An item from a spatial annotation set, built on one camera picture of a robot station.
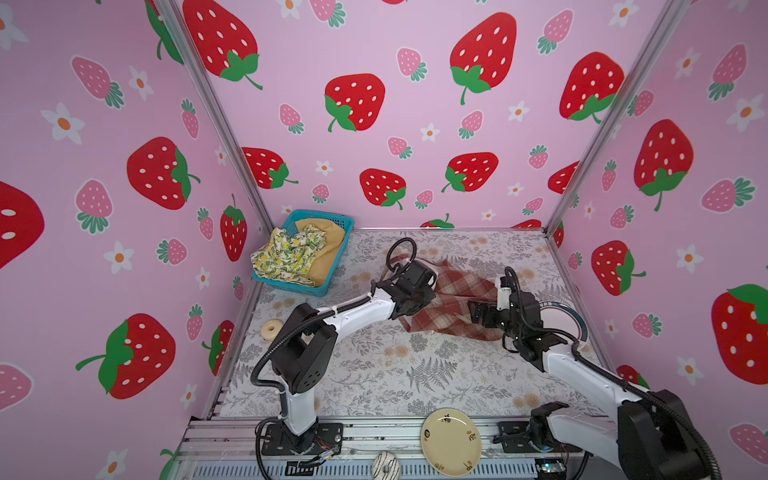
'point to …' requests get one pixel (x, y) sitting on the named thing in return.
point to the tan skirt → (323, 266)
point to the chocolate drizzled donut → (385, 466)
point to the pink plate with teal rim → (554, 315)
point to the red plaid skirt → (449, 310)
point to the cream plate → (451, 442)
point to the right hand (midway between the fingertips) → (481, 301)
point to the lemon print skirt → (290, 258)
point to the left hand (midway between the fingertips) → (435, 295)
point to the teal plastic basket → (322, 288)
